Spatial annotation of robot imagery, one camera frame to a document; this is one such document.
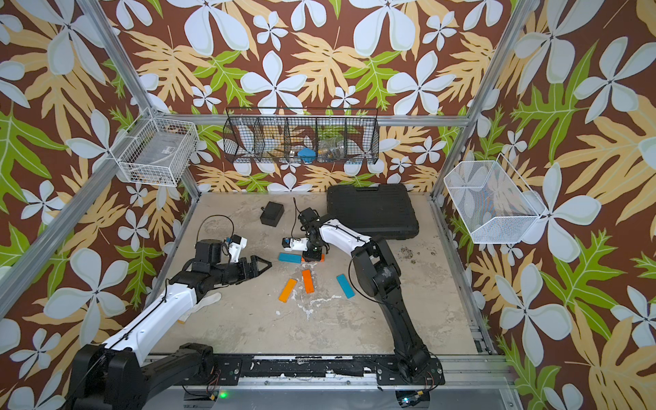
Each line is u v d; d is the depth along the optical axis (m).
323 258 0.91
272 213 1.08
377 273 0.58
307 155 0.94
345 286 0.93
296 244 0.89
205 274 0.63
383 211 1.06
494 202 0.81
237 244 0.77
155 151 0.85
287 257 0.97
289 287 0.91
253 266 0.73
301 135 0.98
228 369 0.74
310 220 0.82
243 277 0.72
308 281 0.94
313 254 0.88
